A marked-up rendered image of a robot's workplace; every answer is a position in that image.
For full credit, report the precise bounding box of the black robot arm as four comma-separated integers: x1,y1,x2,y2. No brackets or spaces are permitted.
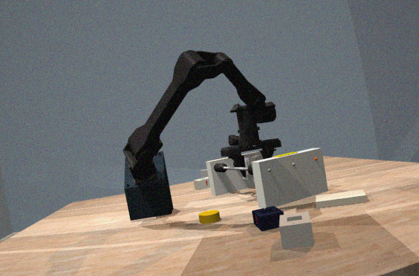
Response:
123,50,276,185

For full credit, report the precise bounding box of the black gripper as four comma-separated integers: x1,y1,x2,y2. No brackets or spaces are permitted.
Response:
221,124,281,168

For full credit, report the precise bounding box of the yellow short cylinder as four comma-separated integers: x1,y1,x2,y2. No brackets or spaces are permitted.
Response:
198,210,220,223

